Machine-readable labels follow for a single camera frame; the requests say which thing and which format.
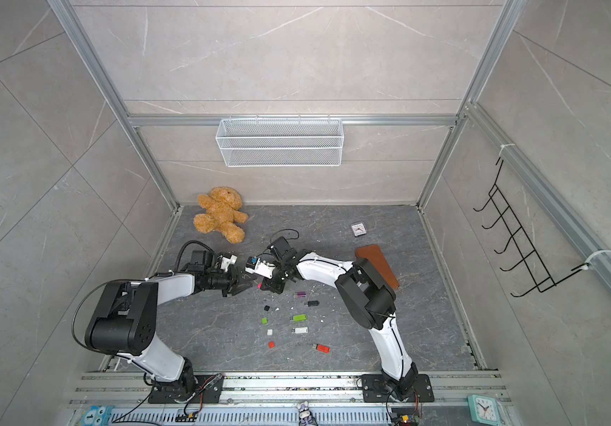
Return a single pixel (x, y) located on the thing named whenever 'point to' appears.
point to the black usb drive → (313, 303)
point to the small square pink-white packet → (359, 230)
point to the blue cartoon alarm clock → (96, 415)
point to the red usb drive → (323, 348)
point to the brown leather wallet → (375, 255)
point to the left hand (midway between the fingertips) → (257, 277)
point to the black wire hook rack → (529, 260)
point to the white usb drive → (301, 330)
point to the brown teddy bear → (222, 214)
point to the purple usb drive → (301, 294)
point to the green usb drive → (299, 318)
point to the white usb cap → (269, 332)
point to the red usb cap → (271, 344)
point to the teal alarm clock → (484, 410)
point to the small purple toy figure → (305, 416)
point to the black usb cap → (266, 308)
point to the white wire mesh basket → (281, 142)
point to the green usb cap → (264, 320)
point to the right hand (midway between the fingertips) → (267, 283)
